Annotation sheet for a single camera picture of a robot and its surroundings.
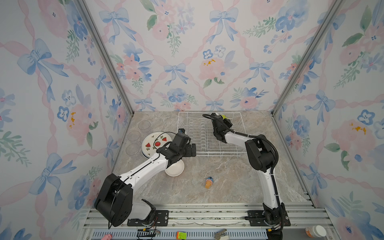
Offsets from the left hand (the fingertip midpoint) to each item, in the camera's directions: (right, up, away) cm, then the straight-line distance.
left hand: (189, 146), depth 85 cm
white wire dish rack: (+6, +11, +27) cm, 30 cm away
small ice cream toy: (+11, -20, -2) cm, 22 cm away
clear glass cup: (-34, +13, +24) cm, 44 cm away
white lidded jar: (+56, -34, -20) cm, 68 cm away
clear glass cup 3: (-38, -4, +13) cm, 40 cm away
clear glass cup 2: (-38, +5, +16) cm, 42 cm away
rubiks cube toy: (-3, -38, -17) cm, 42 cm away
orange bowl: (-8, -14, +3) cm, 16 cm away
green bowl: (+26, +19, +32) cm, 46 cm away
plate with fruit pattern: (-24, +1, +15) cm, 29 cm away
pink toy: (-37, -39, -18) cm, 56 cm away
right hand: (+27, +16, +17) cm, 36 cm away
